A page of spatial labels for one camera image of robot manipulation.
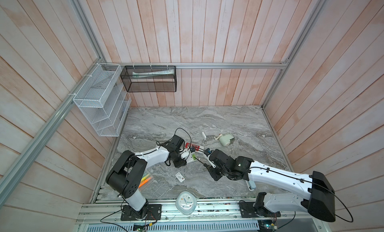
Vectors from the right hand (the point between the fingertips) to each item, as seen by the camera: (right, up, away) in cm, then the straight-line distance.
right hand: (210, 169), depth 79 cm
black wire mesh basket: (-36, +53, +11) cm, 65 cm away
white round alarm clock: (-13, -15, -5) cm, 21 cm away
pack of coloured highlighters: (-36, -7, +4) cm, 37 cm away
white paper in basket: (-37, +56, +11) cm, 67 cm away
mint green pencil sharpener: (+12, +14, +17) cm, 25 cm away
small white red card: (-17, -6, +4) cm, 19 cm away
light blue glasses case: (+22, -7, -2) cm, 23 cm away
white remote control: (-9, +3, +11) cm, 15 cm away
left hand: (-16, +1, +12) cm, 20 cm away
